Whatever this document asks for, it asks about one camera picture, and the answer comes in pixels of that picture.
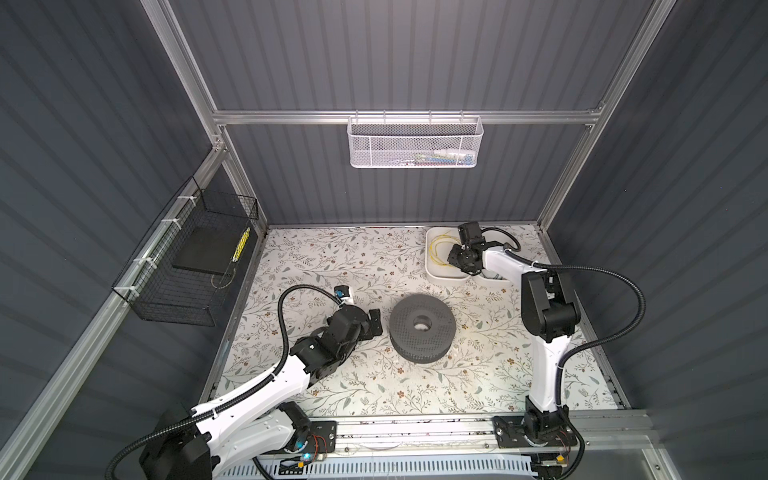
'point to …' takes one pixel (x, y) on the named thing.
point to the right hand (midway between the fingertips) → (457, 259)
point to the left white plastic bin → (437, 272)
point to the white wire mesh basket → (415, 142)
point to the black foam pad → (210, 249)
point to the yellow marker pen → (246, 235)
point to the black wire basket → (179, 272)
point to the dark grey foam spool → (422, 347)
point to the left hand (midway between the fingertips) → (367, 314)
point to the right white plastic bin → (501, 236)
